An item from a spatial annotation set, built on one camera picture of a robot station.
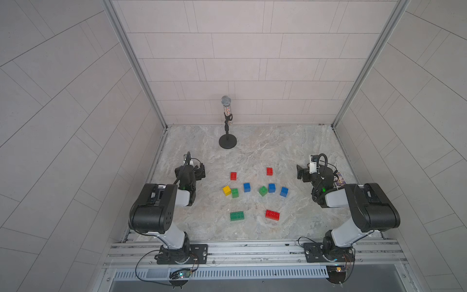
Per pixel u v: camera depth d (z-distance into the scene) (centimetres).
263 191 86
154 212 45
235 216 81
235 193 86
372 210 45
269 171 95
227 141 108
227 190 86
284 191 86
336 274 68
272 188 88
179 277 65
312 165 81
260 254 72
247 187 87
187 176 69
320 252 71
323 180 70
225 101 85
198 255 71
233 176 93
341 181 91
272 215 81
